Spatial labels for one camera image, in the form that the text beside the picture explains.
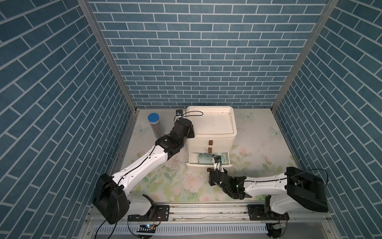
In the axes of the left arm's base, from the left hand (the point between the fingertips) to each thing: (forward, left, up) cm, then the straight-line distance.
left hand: (194, 126), depth 79 cm
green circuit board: (-43, +23, -27) cm, 56 cm away
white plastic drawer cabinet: (-2, -11, 0) cm, 11 cm away
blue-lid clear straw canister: (+9, +25, -5) cm, 27 cm away
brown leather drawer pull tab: (-7, -9, -5) cm, 12 cm away
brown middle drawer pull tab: (-7, -9, -12) cm, 17 cm away
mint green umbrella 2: (-9, -7, -20) cm, 23 cm away
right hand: (-17, -9, -20) cm, 28 cm away
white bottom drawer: (-10, 0, -22) cm, 24 cm away
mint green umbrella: (-7, -19, -22) cm, 30 cm away
